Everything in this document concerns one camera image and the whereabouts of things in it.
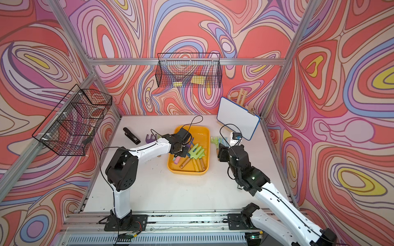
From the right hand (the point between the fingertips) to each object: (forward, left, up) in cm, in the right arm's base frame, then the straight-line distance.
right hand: (225, 148), depth 75 cm
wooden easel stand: (+31, -13, +3) cm, 34 cm away
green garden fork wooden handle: (+8, +17, -19) cm, 27 cm away
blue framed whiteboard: (+22, -10, -2) cm, 24 cm away
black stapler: (+24, +59, -18) cm, 67 cm away
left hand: (+10, +22, -17) cm, 30 cm away
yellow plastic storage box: (+24, +11, -20) cm, 33 cm away
